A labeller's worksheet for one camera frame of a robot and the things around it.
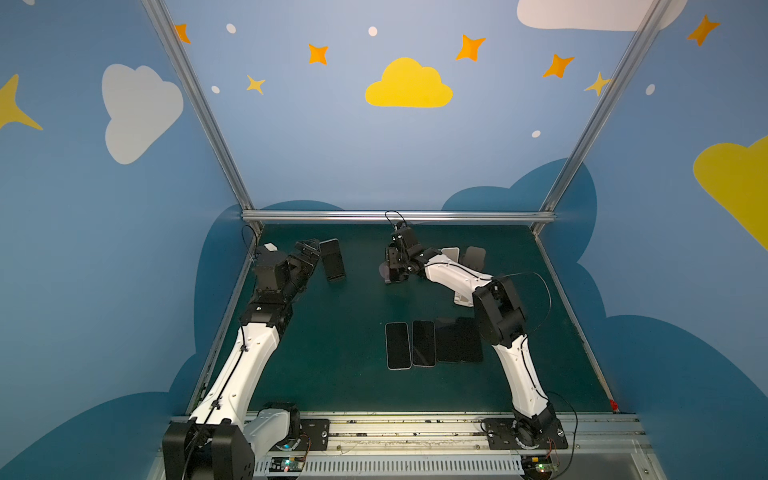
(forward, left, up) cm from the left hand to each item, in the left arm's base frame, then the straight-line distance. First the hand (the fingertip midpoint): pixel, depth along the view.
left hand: (320, 250), depth 78 cm
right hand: (+16, -21, -18) cm, 32 cm away
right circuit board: (-44, -55, -28) cm, 76 cm away
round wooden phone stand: (+18, -50, -24) cm, 58 cm away
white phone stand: (+17, -41, -20) cm, 49 cm away
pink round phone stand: (+12, -17, -24) cm, 32 cm away
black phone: (+12, +1, -19) cm, 23 cm away
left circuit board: (-44, +5, -28) cm, 53 cm away
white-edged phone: (-14, -22, -29) cm, 39 cm away
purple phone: (-13, -30, -28) cm, 43 cm away
